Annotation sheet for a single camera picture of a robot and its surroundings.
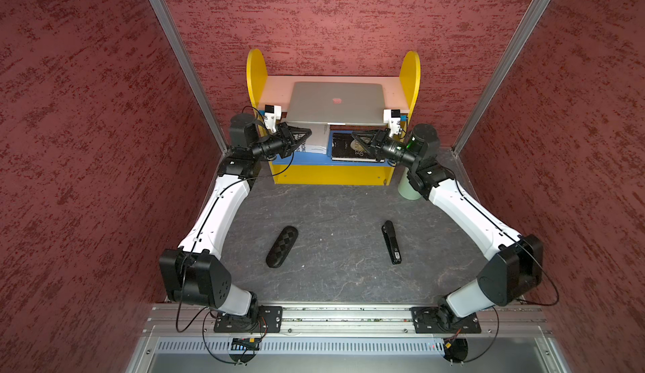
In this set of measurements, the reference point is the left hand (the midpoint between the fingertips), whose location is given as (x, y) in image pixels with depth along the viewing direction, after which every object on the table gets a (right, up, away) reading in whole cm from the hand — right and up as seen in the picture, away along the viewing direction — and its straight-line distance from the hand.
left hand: (310, 136), depth 69 cm
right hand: (+11, -1, -1) cm, 11 cm away
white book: (-2, -1, +29) cm, 29 cm away
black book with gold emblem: (+11, 0, +30) cm, 32 cm away
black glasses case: (-12, -37, +17) cm, 42 cm away
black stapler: (+28, -36, +18) cm, 49 cm away
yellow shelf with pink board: (+6, +9, +40) cm, 42 cm away
